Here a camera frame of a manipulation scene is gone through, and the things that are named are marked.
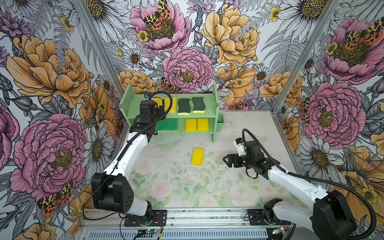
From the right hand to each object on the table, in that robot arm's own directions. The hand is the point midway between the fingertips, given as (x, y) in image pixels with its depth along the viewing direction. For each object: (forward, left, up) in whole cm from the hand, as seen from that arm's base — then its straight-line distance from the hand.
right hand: (230, 162), depth 84 cm
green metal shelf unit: (+20, +21, +19) cm, 35 cm away
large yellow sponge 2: (+8, +18, -7) cm, 21 cm away
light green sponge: (+23, +40, +7) cm, 46 cm away
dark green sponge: (+24, +25, +21) cm, 40 cm away
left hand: (+21, +40, +20) cm, 50 cm away
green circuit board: (-29, +40, -7) cm, 50 cm away
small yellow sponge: (+23, +22, +7) cm, 32 cm away
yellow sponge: (+23, +14, +6) cm, 28 cm away
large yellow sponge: (+22, +30, +21) cm, 43 cm away
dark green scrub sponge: (+25, +17, +21) cm, 37 cm away
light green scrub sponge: (+23, +33, +8) cm, 41 cm away
